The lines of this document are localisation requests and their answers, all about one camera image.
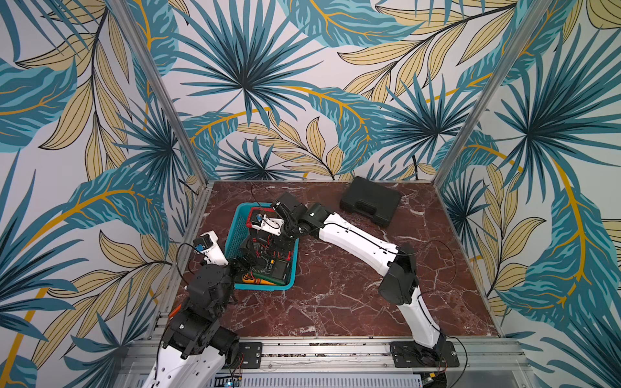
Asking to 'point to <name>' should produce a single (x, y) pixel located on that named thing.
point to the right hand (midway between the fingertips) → (275, 234)
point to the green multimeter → (276, 272)
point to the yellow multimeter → (250, 278)
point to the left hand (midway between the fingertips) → (239, 245)
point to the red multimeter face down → (255, 216)
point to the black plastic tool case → (379, 203)
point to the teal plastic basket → (234, 229)
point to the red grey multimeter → (274, 246)
